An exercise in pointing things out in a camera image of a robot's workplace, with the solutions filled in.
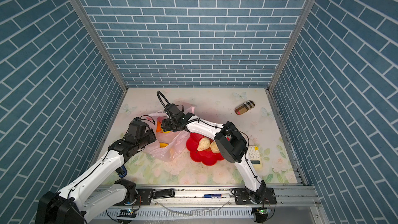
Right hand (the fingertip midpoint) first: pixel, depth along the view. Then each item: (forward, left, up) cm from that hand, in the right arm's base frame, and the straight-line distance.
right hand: (162, 124), depth 89 cm
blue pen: (-32, -31, -10) cm, 46 cm away
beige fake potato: (-8, -25, -5) cm, 27 cm away
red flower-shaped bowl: (-13, -27, -11) cm, 32 cm away
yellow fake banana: (-9, -2, -7) cm, 12 cm away
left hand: (-6, +2, +1) cm, 7 cm away
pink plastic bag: (-14, -8, +2) cm, 16 cm away
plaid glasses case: (+22, -50, -7) cm, 56 cm away
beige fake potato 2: (-10, -31, -5) cm, 33 cm away
